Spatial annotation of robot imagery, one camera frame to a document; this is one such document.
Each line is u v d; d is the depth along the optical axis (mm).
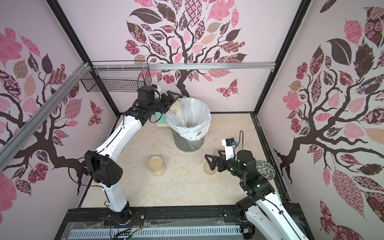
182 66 923
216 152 982
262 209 490
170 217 742
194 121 993
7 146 507
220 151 725
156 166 799
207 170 881
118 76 945
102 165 459
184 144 1004
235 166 578
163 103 698
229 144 600
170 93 709
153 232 698
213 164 610
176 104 741
